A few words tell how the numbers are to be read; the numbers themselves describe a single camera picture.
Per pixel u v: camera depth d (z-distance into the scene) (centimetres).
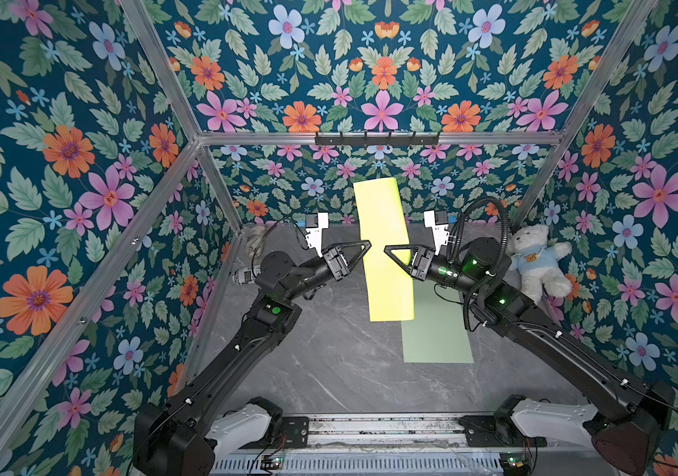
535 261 98
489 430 71
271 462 72
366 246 60
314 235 58
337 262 56
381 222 59
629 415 39
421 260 54
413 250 57
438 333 91
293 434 73
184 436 37
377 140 92
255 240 111
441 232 57
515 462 72
